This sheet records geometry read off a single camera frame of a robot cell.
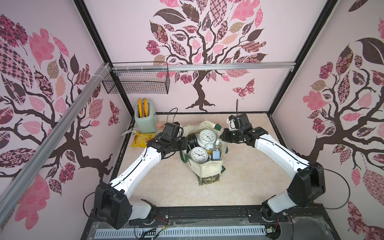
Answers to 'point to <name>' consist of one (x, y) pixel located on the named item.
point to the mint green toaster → (146, 124)
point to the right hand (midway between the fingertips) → (219, 134)
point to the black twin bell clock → (192, 140)
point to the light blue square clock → (216, 155)
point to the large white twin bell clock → (198, 154)
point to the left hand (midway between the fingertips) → (186, 146)
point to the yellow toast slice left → (140, 108)
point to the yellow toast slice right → (146, 107)
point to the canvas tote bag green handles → (208, 172)
